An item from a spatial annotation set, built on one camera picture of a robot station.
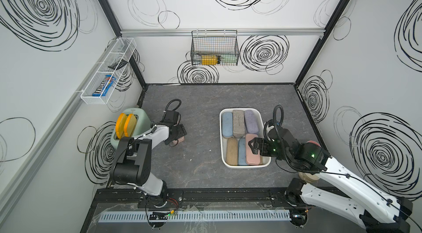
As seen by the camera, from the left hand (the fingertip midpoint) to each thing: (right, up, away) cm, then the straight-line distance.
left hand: (177, 134), depth 94 cm
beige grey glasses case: (+35, +7, -3) cm, 36 cm away
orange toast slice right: (-18, +9, -19) cm, 28 cm away
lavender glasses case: (+42, +7, -3) cm, 43 cm away
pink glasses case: (+40, -9, -15) cm, 43 cm away
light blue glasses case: (+36, -7, -10) cm, 38 cm away
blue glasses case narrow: (+29, +6, -3) cm, 30 cm away
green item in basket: (+29, +42, -7) cm, 52 cm away
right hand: (+40, 0, -23) cm, 46 cm away
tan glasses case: (+44, -9, -15) cm, 48 cm away
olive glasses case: (+31, -7, -10) cm, 33 cm away
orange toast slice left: (-21, +9, -22) cm, 31 cm away
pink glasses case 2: (+3, -2, -5) cm, 7 cm away
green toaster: (-15, +8, -12) cm, 21 cm away
